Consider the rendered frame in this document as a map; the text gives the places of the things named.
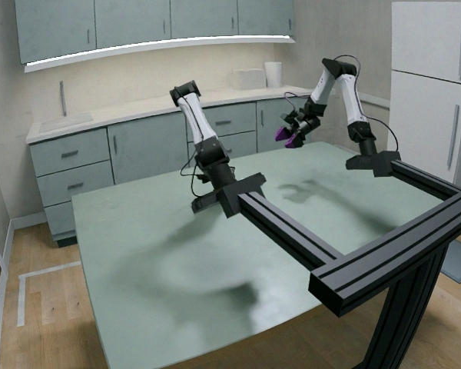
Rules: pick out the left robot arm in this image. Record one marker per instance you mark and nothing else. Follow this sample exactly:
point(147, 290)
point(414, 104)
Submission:
point(212, 150)

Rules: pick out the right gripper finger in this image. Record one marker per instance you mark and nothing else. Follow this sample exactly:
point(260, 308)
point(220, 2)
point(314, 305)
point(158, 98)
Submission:
point(281, 135)
point(290, 144)

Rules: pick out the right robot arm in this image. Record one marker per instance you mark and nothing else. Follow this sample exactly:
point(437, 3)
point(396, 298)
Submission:
point(344, 73)

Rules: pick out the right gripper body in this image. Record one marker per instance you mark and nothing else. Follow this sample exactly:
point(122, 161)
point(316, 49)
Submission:
point(300, 133)

